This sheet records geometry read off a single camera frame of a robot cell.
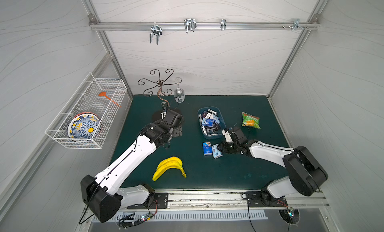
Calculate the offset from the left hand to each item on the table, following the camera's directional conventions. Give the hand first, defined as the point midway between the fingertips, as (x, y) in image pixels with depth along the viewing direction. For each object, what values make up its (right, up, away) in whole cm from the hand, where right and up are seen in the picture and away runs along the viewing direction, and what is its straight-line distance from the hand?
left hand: (172, 128), depth 76 cm
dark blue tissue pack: (+19, -14, +14) cm, 28 cm away
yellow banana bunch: (-1, -19, +4) cm, 20 cm away
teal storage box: (+24, -6, +22) cm, 33 cm away
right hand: (+26, -13, +14) cm, 33 cm away
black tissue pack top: (+24, +8, +28) cm, 37 cm away
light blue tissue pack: (+20, +1, +20) cm, 28 cm away
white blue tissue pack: (+25, -16, +11) cm, 32 cm away
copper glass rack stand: (-8, +22, +8) cm, 25 cm away
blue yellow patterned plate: (-35, +3, -14) cm, 38 cm away
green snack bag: (+49, +2, +24) cm, 55 cm away
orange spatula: (-37, +18, +2) cm, 41 cm away
